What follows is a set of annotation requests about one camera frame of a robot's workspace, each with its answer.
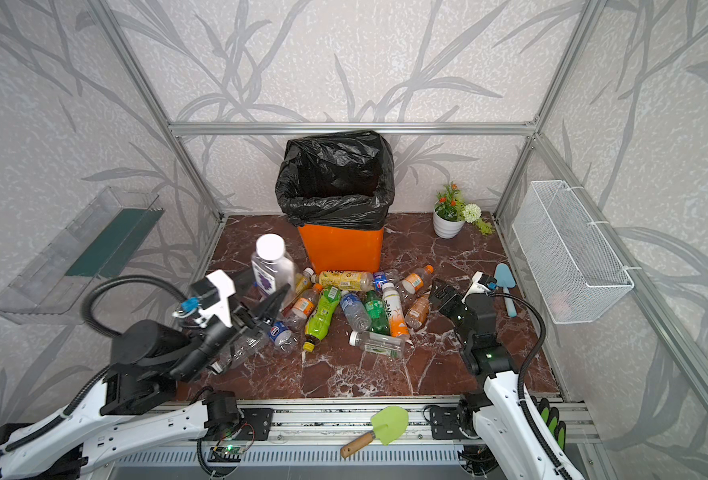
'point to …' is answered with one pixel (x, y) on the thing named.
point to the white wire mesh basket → (577, 277)
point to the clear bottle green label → (378, 342)
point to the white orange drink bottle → (398, 324)
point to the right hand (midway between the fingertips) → (445, 278)
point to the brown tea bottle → (418, 313)
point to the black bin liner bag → (337, 181)
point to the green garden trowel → (387, 426)
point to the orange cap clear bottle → (414, 282)
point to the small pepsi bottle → (379, 278)
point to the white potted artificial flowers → (450, 213)
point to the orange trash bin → (346, 249)
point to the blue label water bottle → (355, 311)
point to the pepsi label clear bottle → (283, 337)
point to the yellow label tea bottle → (356, 280)
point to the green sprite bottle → (377, 312)
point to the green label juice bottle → (321, 316)
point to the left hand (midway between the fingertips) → (285, 271)
